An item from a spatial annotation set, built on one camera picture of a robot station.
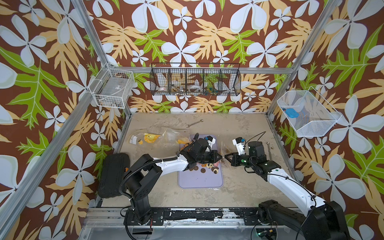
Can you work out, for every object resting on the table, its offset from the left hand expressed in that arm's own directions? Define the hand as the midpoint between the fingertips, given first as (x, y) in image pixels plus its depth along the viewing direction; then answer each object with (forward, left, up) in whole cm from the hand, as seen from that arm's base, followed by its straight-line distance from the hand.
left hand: (224, 155), depth 82 cm
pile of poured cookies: (-1, +4, -12) cm, 13 cm away
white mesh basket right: (+18, -48, +15) cm, 53 cm away
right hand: (0, 0, 0) cm, 0 cm away
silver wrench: (+32, +21, -13) cm, 41 cm away
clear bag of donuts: (+20, +31, -12) cm, 39 cm away
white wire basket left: (+33, +65, +21) cm, 76 cm away
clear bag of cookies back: (+3, -1, 0) cm, 3 cm away
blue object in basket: (+21, -41, +12) cm, 48 cm away
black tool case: (-4, +63, -7) cm, 63 cm away
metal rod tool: (+8, -34, -14) cm, 38 cm away
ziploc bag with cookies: (+14, +48, -5) cm, 50 cm away
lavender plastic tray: (-9, +15, -13) cm, 22 cm away
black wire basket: (+47, +14, +17) cm, 52 cm away
